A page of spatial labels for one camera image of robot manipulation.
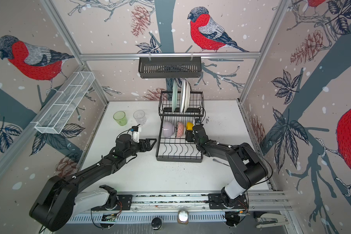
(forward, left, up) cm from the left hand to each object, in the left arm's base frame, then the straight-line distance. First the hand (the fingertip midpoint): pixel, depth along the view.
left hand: (151, 140), depth 83 cm
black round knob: (-38, -6, -3) cm, 39 cm away
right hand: (+9, -23, -6) cm, 26 cm away
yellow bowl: (+10, -23, 0) cm, 25 cm away
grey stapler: (-37, -57, -12) cm, 69 cm away
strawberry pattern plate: (+13, -18, +23) cm, 32 cm away
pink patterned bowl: (+9, -17, -2) cm, 20 cm away
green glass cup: (+22, +25, -5) cm, 34 cm away
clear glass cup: (+22, +11, -5) cm, 25 cm away
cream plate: (+15, -21, +21) cm, 33 cm away
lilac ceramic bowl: (+10, -9, -3) cm, 14 cm away
